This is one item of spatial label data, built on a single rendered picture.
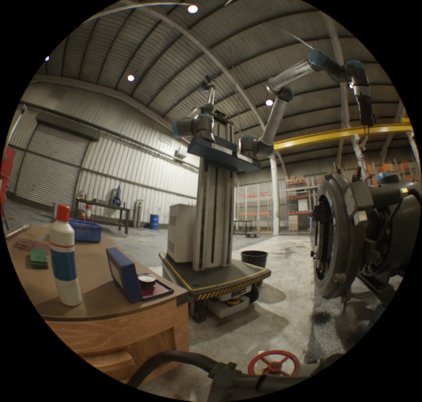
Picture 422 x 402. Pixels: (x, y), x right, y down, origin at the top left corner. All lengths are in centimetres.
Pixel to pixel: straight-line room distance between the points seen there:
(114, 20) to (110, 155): 773
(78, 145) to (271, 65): 1099
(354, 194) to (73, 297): 82
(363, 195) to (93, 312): 81
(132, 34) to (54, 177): 808
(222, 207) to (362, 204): 101
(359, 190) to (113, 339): 83
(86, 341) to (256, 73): 870
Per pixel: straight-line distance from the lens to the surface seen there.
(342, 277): 66
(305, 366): 31
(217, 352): 86
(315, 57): 75
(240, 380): 17
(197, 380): 77
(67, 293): 38
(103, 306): 40
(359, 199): 55
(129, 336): 44
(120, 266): 34
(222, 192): 119
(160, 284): 50
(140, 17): 851
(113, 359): 49
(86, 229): 101
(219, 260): 121
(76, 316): 37
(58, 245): 33
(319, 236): 97
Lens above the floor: 71
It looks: 13 degrees up
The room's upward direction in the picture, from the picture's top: 3 degrees clockwise
